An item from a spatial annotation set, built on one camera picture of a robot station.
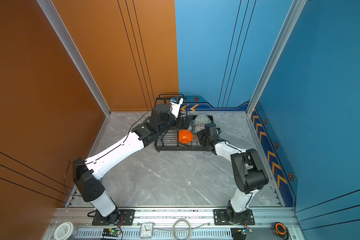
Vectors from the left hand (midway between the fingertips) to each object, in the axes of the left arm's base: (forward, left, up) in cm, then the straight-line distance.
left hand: (186, 111), depth 73 cm
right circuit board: (-45, -29, -33) cm, 63 cm away
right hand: (+5, -6, -24) cm, 25 cm away
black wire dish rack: (+7, +9, -35) cm, 37 cm away
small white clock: (-46, +18, -32) cm, 59 cm away
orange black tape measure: (-45, -44, -30) cm, 70 cm away
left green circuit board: (-47, +35, -36) cm, 68 cm away
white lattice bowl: (+15, -10, -30) cm, 35 cm away
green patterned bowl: (+22, -12, -28) cm, 37 cm away
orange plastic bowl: (+6, 0, -29) cm, 30 cm away
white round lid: (-47, +53, -29) cm, 77 cm away
